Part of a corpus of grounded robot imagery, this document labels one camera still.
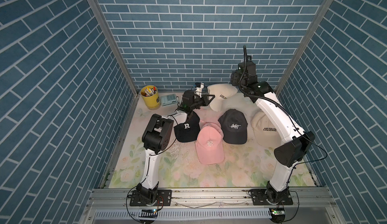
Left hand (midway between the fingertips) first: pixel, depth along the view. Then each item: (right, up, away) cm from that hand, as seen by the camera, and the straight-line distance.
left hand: (218, 97), depth 91 cm
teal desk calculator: (-35, 0, +23) cm, 42 cm away
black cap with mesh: (+11, -18, +4) cm, 22 cm away
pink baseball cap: (-6, -27, -5) cm, 28 cm away
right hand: (+11, +12, -12) cm, 20 cm away
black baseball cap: (-18, -21, +1) cm, 28 cm away
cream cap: (+2, +4, +2) cm, 5 cm away
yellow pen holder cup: (-47, +4, +14) cm, 49 cm away
